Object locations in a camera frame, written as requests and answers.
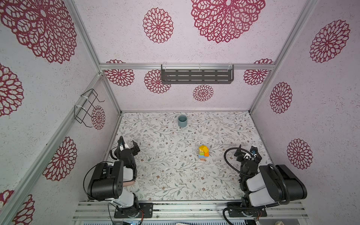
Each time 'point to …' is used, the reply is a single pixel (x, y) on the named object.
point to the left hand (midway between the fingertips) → (127, 146)
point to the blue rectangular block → (201, 156)
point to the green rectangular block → (201, 153)
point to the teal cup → (182, 120)
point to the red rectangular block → (202, 159)
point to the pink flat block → (128, 183)
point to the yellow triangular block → (204, 148)
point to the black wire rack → (100, 101)
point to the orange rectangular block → (206, 154)
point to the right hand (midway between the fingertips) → (249, 147)
